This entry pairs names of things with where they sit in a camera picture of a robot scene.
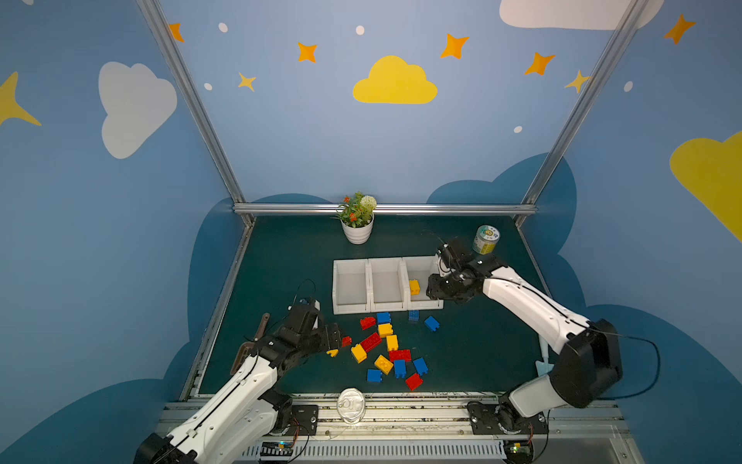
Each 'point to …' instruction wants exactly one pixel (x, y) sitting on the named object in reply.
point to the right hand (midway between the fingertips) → (436, 288)
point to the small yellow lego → (333, 353)
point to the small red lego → (346, 341)
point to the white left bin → (351, 286)
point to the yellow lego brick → (414, 287)
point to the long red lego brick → (371, 342)
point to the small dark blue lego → (413, 315)
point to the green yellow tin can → (485, 239)
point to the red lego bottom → (413, 382)
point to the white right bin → (415, 274)
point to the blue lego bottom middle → (400, 368)
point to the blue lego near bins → (383, 318)
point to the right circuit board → (518, 451)
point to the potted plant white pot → (356, 217)
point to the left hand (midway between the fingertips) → (330, 332)
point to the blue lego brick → (432, 323)
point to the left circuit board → (276, 450)
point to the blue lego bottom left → (373, 375)
